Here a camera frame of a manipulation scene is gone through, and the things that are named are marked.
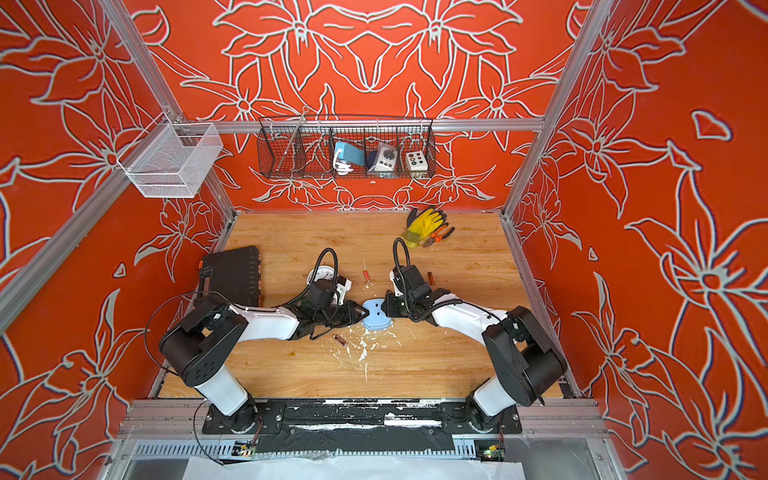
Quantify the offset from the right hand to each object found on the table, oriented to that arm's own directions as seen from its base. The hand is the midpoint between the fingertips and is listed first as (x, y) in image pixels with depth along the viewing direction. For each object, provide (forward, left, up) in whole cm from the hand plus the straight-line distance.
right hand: (378, 307), depth 87 cm
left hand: (-1, +3, -2) cm, 4 cm away
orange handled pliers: (+31, -21, -4) cm, 38 cm away
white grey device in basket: (+37, -2, +27) cm, 46 cm away
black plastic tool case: (+10, +49, 0) cm, 50 cm away
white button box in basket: (+40, -12, +24) cm, 48 cm away
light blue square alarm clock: (-3, 0, -3) cm, 4 cm away
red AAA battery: (+14, +5, -5) cm, 16 cm away
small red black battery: (-9, +10, -5) cm, 14 cm away
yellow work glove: (+37, -16, -4) cm, 40 cm away
